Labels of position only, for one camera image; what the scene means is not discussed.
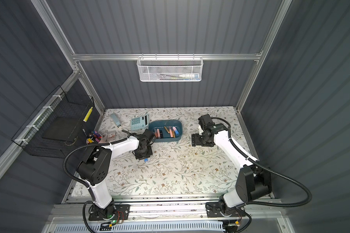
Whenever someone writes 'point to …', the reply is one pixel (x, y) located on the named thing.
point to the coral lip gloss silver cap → (158, 133)
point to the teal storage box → (166, 130)
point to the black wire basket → (59, 124)
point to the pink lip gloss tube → (171, 133)
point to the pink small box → (111, 136)
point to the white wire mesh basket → (169, 69)
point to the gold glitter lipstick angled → (166, 129)
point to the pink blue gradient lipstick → (146, 160)
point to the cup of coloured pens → (94, 136)
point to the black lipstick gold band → (161, 135)
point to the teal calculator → (140, 122)
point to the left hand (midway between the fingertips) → (149, 157)
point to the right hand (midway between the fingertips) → (200, 142)
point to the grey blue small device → (115, 120)
